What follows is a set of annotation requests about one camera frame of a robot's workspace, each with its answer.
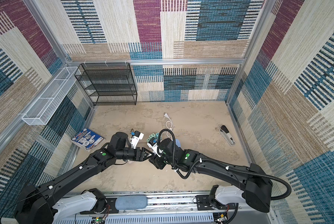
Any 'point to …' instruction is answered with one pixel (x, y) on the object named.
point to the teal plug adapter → (156, 135)
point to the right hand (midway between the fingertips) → (155, 158)
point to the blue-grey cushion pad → (131, 202)
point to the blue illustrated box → (87, 138)
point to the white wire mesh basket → (36, 115)
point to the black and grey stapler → (225, 133)
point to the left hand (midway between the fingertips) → (151, 153)
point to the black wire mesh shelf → (108, 84)
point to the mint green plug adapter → (152, 135)
